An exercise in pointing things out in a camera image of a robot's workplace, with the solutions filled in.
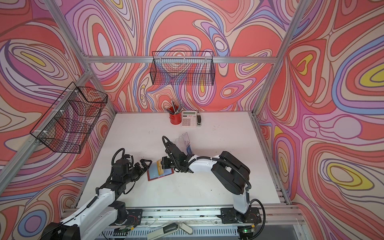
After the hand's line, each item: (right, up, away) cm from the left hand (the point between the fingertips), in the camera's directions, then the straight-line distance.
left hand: (151, 164), depth 86 cm
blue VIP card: (+22, +8, +2) cm, 24 cm away
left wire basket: (-39, +22, -13) cm, 46 cm away
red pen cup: (+11, +27, +24) cm, 38 cm away
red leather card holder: (+2, -5, +2) cm, 6 cm away
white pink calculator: (+21, +28, +27) cm, 44 cm away
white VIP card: (+20, +14, +8) cm, 26 cm away
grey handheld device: (+13, -25, -19) cm, 34 cm away
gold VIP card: (+5, -4, 0) cm, 6 cm away
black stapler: (+29, +28, +24) cm, 47 cm away
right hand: (+7, -1, +1) cm, 7 cm away
